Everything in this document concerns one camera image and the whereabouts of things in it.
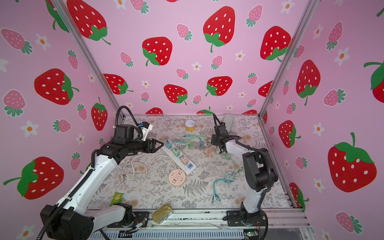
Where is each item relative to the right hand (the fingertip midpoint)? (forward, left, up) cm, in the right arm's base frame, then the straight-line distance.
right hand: (217, 138), depth 98 cm
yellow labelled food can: (+10, +20, -1) cm, 23 cm away
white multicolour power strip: (-20, +17, -5) cm, 27 cm away
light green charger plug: (-14, +25, +1) cm, 29 cm away
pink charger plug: (-19, +19, 0) cm, 27 cm away
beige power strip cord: (-25, +43, -6) cm, 50 cm away
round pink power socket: (-28, +22, -5) cm, 36 cm away
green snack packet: (-43, +52, -6) cm, 68 cm away
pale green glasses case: (+22, -8, -4) cm, 24 cm away
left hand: (-19, +30, +17) cm, 40 cm away
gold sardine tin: (-47, +25, -4) cm, 54 cm away
